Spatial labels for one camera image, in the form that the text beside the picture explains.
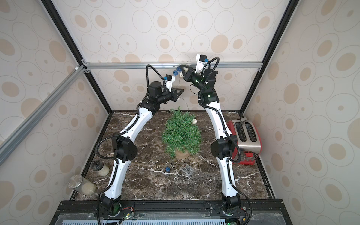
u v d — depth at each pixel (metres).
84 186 0.76
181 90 0.84
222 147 0.59
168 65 1.09
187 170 0.86
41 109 0.63
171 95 0.79
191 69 0.69
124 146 0.61
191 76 0.69
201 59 0.67
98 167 0.78
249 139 0.81
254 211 0.73
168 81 0.76
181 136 0.70
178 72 0.76
